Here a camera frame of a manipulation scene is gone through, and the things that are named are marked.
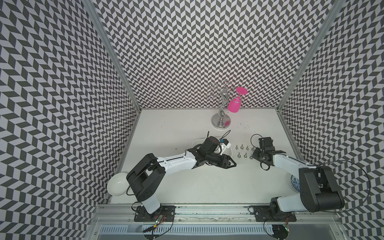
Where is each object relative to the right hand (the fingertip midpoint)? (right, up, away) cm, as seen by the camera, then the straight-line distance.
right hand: (257, 157), depth 93 cm
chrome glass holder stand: (-21, +23, +17) cm, 35 cm away
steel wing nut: (-12, +5, +4) cm, 14 cm away
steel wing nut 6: (-5, 0, -2) cm, 5 cm away
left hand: (-19, -1, -16) cm, 25 cm away
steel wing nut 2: (-9, +6, +4) cm, 11 cm away
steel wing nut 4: (-2, +5, +1) cm, 5 cm away
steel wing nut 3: (-5, +5, +4) cm, 8 cm away
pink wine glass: (-15, +34, -5) cm, 37 cm away
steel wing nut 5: (-7, 0, +1) cm, 7 cm away
